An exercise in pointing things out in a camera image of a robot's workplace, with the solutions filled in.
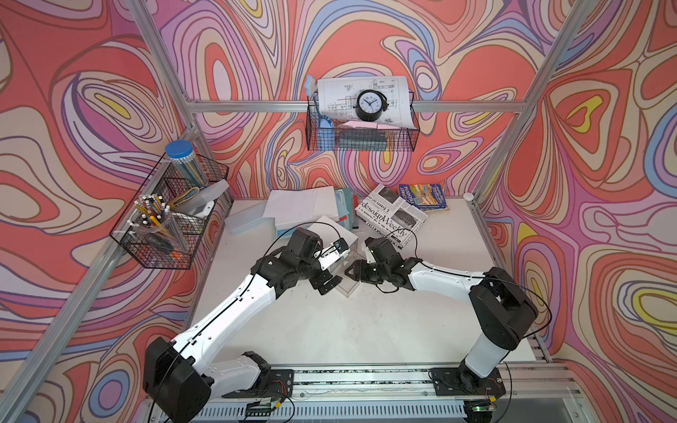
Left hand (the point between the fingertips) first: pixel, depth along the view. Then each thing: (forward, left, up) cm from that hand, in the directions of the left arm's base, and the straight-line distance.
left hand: (333, 264), depth 77 cm
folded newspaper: (+30, -22, -12) cm, 39 cm away
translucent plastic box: (+36, +39, -18) cm, 56 cm away
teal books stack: (+36, -5, -13) cm, 39 cm away
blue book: (+43, -41, -13) cm, 61 cm away
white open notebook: (+35, +17, -13) cm, 41 cm away
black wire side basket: (+10, +41, +13) cm, 44 cm away
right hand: (+2, -6, -13) cm, 15 cm away
